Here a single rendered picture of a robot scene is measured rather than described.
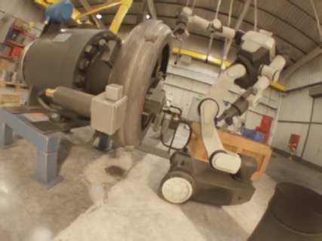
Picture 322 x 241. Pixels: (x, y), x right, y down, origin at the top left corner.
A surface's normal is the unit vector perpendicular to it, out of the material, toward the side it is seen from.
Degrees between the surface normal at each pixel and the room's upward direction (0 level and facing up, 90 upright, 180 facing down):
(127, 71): 93
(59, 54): 85
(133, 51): 82
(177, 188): 90
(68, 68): 98
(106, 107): 113
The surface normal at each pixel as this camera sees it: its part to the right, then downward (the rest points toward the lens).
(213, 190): -0.17, 0.03
